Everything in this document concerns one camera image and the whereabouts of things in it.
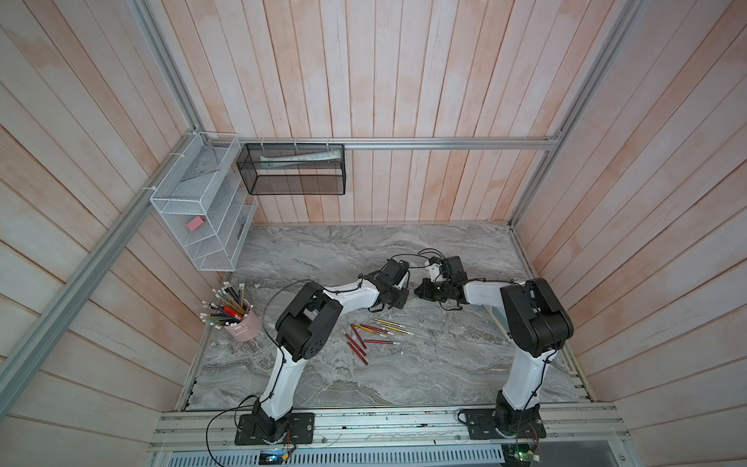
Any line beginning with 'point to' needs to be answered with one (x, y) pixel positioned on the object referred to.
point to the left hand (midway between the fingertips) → (399, 298)
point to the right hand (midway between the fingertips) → (415, 288)
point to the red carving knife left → (353, 342)
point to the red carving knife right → (381, 341)
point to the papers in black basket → (277, 161)
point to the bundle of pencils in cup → (226, 307)
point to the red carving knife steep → (358, 337)
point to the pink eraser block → (195, 223)
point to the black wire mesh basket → (294, 168)
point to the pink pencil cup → (247, 328)
